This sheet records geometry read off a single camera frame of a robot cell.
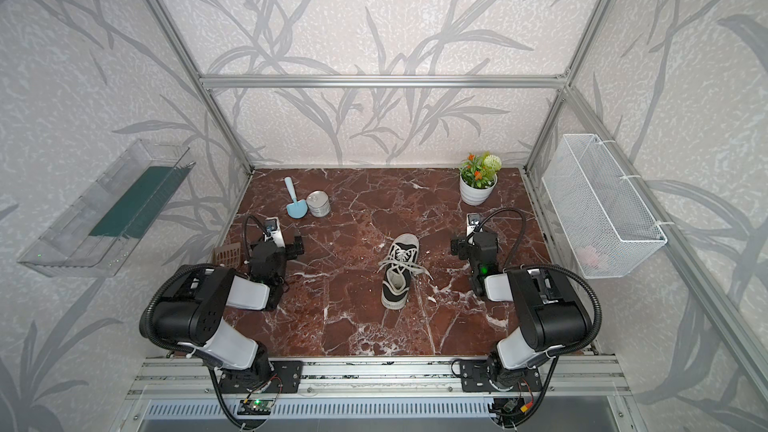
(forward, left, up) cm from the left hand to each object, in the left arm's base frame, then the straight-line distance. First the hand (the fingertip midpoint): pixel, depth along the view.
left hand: (284, 221), depth 93 cm
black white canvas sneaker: (-16, -36, -5) cm, 40 cm away
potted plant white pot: (+14, -62, -3) cm, 64 cm away
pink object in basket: (-17, -83, +13) cm, 86 cm away
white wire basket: (-18, -80, +27) cm, 86 cm away
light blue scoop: (+12, +1, -10) cm, 15 cm away
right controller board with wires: (-46, -66, -13) cm, 81 cm away
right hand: (+2, -60, -2) cm, 60 cm away
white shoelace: (-9, -37, -5) cm, 39 cm away
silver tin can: (+11, -7, -6) cm, 15 cm away
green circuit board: (-47, -2, -10) cm, 48 cm away
